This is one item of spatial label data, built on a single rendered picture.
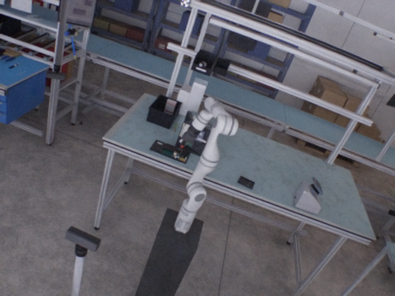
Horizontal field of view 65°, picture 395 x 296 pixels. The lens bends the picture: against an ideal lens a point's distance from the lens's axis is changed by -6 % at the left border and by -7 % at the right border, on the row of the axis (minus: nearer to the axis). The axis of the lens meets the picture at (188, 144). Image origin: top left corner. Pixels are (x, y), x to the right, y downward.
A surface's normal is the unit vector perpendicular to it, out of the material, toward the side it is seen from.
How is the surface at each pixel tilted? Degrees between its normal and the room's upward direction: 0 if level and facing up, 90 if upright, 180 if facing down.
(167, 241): 90
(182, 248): 90
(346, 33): 90
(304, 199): 90
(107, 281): 0
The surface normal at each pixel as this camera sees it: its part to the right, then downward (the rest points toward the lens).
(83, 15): 0.15, 0.71
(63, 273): 0.29, -0.81
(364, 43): -0.20, 0.46
